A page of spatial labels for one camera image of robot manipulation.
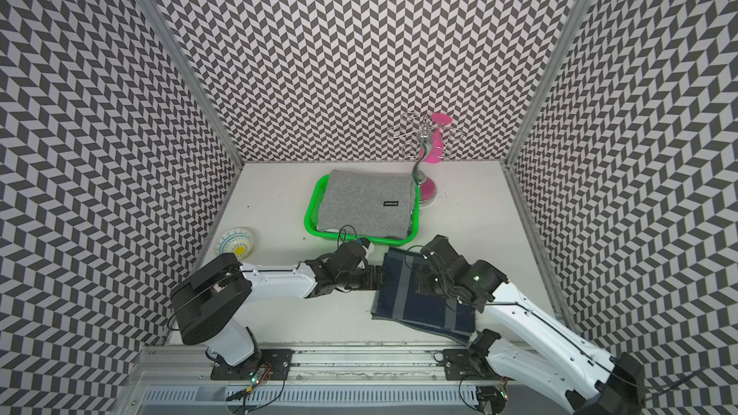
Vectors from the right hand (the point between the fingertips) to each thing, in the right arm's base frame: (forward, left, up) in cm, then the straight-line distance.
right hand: (422, 287), depth 75 cm
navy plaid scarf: (0, +6, -10) cm, 11 cm away
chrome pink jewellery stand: (+41, -5, +18) cm, 45 cm away
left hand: (+4, +11, -9) cm, 14 cm away
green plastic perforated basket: (+24, +34, -3) cm, 41 cm away
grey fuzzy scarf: (+28, +16, 0) cm, 32 cm away
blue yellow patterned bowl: (+19, +59, -8) cm, 63 cm away
